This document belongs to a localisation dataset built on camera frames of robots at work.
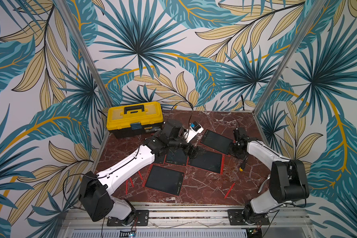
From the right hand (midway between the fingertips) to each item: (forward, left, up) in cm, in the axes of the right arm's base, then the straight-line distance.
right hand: (231, 152), depth 93 cm
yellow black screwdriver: (-9, -5, -3) cm, 11 cm away
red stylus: (-11, +7, -4) cm, 14 cm away
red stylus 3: (-18, +63, -4) cm, 65 cm away
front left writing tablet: (-14, +42, -4) cm, 44 cm away
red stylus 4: (-16, +60, -4) cm, 62 cm away
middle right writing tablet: (-3, +14, -5) cm, 15 cm away
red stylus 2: (-21, +5, -5) cm, 22 cm away
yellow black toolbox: (+17, +62, +13) cm, 66 cm away
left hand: (-8, +23, +22) cm, 33 cm away
